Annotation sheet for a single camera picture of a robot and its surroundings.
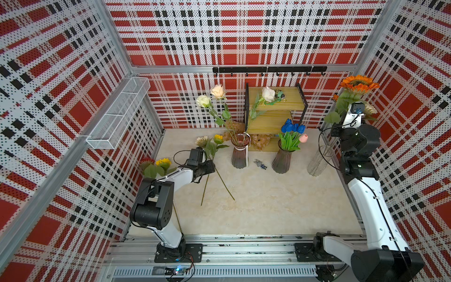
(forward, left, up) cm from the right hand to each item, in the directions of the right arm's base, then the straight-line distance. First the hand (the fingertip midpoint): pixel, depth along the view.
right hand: (349, 111), depth 65 cm
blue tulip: (+5, +13, -15) cm, 20 cm away
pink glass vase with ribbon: (+3, +41, -32) cm, 53 cm away
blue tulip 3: (+7, +15, -15) cm, 23 cm away
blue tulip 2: (+6, +19, -12) cm, 24 cm away
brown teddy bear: (+17, +30, -36) cm, 50 cm away
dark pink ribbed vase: (+1, +18, -36) cm, 40 cm away
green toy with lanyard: (+24, +21, -10) cm, 33 cm away
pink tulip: (-1, +13, -14) cm, 19 cm away
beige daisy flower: (+19, +64, -38) cm, 77 cm away
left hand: (+1, +56, -39) cm, 68 cm away
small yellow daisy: (+3, +84, -39) cm, 93 cm away
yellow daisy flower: (+17, +59, -41) cm, 74 cm away
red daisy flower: (-2, +91, -39) cm, 99 cm away
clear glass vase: (0, -2, -34) cm, 34 cm away
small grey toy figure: (+4, +29, -43) cm, 52 cm away
